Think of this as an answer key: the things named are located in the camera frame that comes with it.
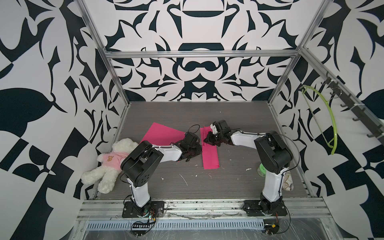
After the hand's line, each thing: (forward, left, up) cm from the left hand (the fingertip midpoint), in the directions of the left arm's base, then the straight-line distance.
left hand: (201, 147), depth 94 cm
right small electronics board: (-41, -30, -2) cm, 51 cm away
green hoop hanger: (-13, -56, +27) cm, 64 cm away
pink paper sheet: (-5, -5, 0) cm, 7 cm away
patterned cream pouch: (-24, -43, +1) cm, 49 cm away
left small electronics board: (-38, +31, -5) cm, 50 cm away
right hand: (+6, -1, +2) cm, 6 cm away
